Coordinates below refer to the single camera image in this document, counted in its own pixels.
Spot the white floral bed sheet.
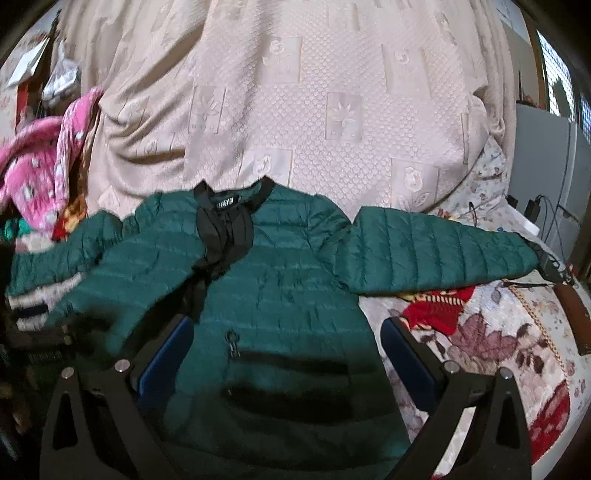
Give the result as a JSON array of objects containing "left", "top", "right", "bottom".
[{"left": 359, "top": 133, "right": 591, "bottom": 478}]

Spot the beige embossed quilt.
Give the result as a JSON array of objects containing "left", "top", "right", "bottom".
[{"left": 59, "top": 1, "right": 516, "bottom": 218}]

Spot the pink floral blanket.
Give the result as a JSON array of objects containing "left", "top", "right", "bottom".
[{"left": 1, "top": 87, "right": 104, "bottom": 234}]

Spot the dark green puffer jacket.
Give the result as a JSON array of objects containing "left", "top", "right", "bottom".
[{"left": 1, "top": 178, "right": 538, "bottom": 479}]

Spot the white cabinet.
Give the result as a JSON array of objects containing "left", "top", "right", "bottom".
[{"left": 507, "top": 103, "right": 591, "bottom": 259}]

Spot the red orange patterned blanket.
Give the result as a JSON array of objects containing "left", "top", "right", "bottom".
[{"left": 400, "top": 286, "right": 475, "bottom": 336}]

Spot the black power adapter with cable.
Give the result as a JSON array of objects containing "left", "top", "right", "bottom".
[{"left": 523, "top": 194, "right": 583, "bottom": 259}]

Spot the brown handbag with chain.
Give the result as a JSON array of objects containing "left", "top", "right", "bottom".
[{"left": 502, "top": 276, "right": 590, "bottom": 397}]

